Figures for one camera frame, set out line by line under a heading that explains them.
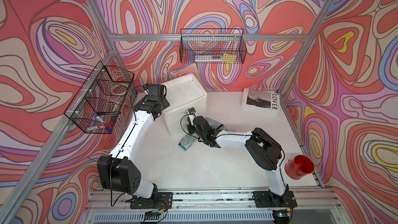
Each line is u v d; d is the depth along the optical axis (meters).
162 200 0.73
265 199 0.73
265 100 1.11
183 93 0.91
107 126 0.65
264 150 0.52
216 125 0.96
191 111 0.78
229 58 0.82
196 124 0.70
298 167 0.82
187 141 0.88
